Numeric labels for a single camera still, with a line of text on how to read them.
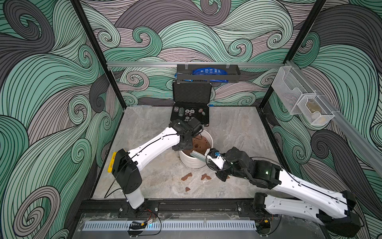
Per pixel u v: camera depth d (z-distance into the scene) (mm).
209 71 925
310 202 426
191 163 765
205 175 846
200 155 658
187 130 543
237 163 482
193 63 950
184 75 919
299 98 726
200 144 855
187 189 798
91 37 811
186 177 838
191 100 1160
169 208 747
